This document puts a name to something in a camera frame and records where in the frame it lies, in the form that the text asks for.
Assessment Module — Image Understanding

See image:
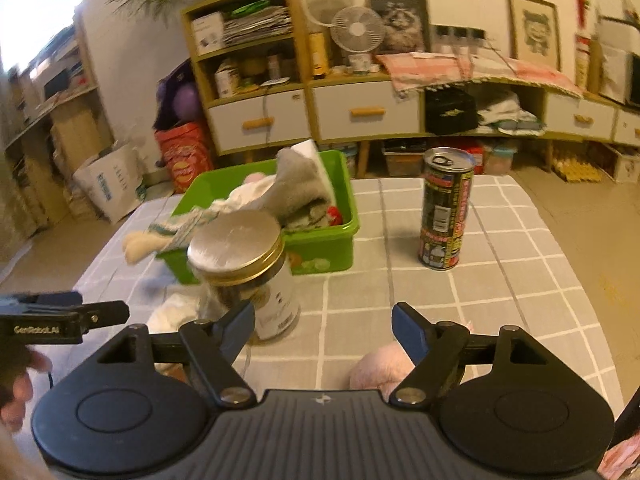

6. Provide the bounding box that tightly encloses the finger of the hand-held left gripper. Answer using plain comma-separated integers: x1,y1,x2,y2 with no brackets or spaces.
80,301,130,335

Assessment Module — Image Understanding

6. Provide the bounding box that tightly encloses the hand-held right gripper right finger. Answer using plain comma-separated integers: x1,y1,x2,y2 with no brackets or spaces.
389,302,566,407

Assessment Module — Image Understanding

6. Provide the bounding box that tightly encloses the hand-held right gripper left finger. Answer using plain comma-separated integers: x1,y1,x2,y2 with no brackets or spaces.
80,300,257,407

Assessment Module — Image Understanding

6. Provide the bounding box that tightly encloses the pink plush toy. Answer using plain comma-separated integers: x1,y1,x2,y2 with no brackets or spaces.
349,344,417,391

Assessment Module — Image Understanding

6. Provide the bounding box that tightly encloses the white fluffy plush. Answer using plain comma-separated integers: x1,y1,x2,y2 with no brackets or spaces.
147,292,211,333

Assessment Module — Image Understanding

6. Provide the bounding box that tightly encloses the green plastic bin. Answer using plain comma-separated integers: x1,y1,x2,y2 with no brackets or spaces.
156,149,361,286

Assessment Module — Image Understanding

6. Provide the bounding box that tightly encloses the patterned cloth doll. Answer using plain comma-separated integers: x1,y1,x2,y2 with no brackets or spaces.
122,207,226,265

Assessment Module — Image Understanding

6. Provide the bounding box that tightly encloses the white cloth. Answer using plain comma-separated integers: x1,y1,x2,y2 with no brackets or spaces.
210,180,281,218

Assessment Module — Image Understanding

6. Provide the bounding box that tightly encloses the person's left forearm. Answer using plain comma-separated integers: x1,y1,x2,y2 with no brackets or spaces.
0,429,33,480

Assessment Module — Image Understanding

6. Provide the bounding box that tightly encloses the person's left hand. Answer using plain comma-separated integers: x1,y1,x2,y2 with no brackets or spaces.
0,350,51,431

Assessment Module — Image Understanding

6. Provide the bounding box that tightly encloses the glass jar with gold lid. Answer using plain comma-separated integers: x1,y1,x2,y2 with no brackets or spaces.
186,210,301,343

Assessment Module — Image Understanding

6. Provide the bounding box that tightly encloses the grey checked tablecloth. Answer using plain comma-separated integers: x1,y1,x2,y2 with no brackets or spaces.
72,175,626,411

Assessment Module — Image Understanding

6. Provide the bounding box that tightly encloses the tall printed drink can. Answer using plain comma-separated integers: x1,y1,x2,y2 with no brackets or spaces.
418,147,476,272

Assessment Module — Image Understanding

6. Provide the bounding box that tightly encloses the white cardboard box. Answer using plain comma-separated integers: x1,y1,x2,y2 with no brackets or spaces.
74,142,146,223

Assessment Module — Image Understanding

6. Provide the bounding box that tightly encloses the clear storage box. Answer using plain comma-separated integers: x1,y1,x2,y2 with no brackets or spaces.
382,142,426,177

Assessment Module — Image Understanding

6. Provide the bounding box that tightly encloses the orange printed bag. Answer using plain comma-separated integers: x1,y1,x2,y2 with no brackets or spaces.
155,122,215,193

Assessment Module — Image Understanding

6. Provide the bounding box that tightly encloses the wooden storage shelf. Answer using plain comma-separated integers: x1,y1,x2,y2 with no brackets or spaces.
0,20,113,261

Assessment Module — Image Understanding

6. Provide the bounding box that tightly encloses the low wooden drawer cabinet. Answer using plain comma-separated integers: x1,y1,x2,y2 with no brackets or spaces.
305,72,640,161

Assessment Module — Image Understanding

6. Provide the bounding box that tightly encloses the black bag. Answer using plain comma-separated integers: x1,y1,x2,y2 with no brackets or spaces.
425,89,478,136

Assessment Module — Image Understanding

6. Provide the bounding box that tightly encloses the purple ball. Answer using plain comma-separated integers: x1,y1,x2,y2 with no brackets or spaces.
172,85,198,116

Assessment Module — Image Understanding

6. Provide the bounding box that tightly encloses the egg tray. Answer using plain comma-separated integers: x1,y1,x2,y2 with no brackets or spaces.
552,155,601,183

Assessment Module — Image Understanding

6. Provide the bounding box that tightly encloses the pile of folded clothes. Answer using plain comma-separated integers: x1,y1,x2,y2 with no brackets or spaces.
475,95,546,136

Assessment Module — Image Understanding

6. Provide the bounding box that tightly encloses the tall wooden shelf cabinet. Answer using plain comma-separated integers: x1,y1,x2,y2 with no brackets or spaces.
181,0,313,157

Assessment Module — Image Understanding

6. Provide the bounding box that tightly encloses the pink fringed cloth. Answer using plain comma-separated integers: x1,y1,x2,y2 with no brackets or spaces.
375,51,583,98

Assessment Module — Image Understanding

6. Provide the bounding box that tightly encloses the white storage box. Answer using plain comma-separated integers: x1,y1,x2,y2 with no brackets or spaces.
602,142,640,183

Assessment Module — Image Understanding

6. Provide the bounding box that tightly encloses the yellow bottle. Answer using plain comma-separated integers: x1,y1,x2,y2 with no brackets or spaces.
309,32,330,78

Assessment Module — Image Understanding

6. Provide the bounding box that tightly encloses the white carton box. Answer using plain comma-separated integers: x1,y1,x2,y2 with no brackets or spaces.
191,11,224,56

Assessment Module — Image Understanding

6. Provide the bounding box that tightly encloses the small white desk fan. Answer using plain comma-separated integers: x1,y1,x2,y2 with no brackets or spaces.
331,6,385,68

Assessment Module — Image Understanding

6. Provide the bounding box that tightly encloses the stack of newspapers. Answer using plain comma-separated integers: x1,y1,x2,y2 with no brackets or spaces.
222,5,293,48

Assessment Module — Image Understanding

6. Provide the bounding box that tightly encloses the framed cat picture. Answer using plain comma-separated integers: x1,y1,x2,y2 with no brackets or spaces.
367,0,431,55

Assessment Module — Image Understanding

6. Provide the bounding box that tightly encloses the framed line drawing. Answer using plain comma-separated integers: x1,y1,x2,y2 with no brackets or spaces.
507,0,561,68

